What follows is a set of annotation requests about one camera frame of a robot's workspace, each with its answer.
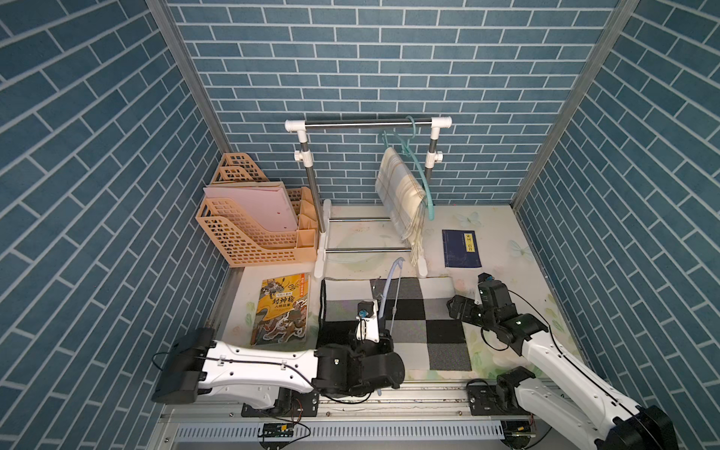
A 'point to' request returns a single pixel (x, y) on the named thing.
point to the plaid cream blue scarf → (402, 196)
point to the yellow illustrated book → (282, 310)
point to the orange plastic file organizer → (242, 240)
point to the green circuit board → (277, 429)
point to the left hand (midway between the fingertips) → (394, 327)
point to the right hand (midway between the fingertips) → (460, 306)
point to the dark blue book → (460, 248)
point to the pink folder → (269, 209)
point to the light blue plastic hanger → (385, 290)
